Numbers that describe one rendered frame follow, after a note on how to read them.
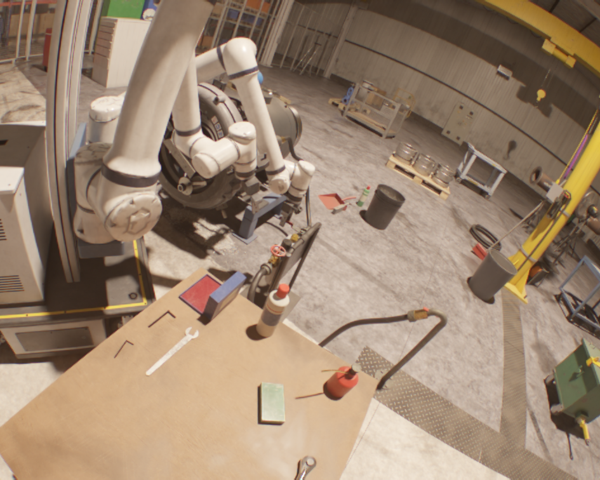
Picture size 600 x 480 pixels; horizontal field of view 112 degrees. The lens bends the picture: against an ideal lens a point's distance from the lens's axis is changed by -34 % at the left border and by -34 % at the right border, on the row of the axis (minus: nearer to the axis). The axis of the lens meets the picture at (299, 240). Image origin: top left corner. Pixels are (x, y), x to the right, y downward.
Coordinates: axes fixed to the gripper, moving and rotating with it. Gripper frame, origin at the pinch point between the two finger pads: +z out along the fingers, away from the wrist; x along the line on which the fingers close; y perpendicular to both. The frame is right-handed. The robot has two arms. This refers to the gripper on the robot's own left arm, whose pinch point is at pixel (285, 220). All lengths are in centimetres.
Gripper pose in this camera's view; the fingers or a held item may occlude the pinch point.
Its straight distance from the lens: 160.7
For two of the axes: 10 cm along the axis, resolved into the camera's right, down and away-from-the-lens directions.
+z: -3.4, 7.6, 5.6
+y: 8.4, 5.1, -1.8
